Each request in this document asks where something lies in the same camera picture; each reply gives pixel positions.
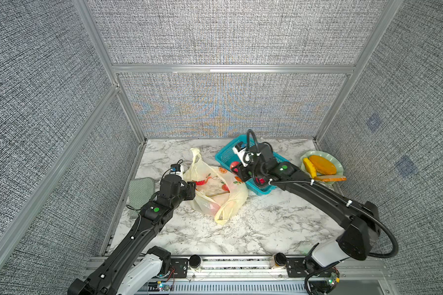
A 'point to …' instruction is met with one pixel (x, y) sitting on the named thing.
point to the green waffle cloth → (141, 190)
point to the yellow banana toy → (310, 168)
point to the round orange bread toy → (322, 165)
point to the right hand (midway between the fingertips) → (235, 162)
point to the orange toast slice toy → (330, 178)
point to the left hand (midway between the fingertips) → (194, 181)
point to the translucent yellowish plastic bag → (218, 192)
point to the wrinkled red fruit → (202, 182)
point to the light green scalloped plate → (336, 163)
